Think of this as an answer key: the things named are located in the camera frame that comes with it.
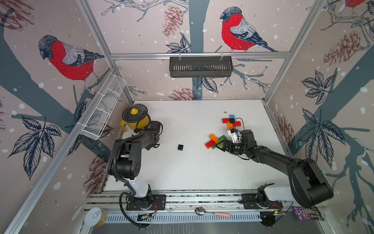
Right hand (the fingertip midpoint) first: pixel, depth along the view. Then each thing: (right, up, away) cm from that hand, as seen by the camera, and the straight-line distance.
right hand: (220, 144), depth 88 cm
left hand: (-45, +3, +9) cm, 46 cm away
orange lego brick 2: (-3, +3, +8) cm, 9 cm away
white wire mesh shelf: (-74, +12, -7) cm, 75 cm away
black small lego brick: (+12, +14, +16) cm, 25 cm away
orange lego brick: (+10, +10, +16) cm, 22 cm away
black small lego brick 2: (-25, -3, +5) cm, 26 cm away
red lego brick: (+7, +14, +16) cm, 23 cm away
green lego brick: (+4, +3, +10) cm, 11 cm away
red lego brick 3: (-6, 0, +5) cm, 8 cm away
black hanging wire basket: (-11, +54, +17) cm, 57 cm away
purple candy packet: (+38, -29, -19) cm, 51 cm away
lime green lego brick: (+1, +1, +6) cm, 7 cm away
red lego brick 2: (+15, +12, +16) cm, 25 cm away
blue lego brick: (+13, +17, +20) cm, 29 cm away
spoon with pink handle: (-13, -30, -16) cm, 37 cm away
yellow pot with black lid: (-58, +17, +15) cm, 62 cm away
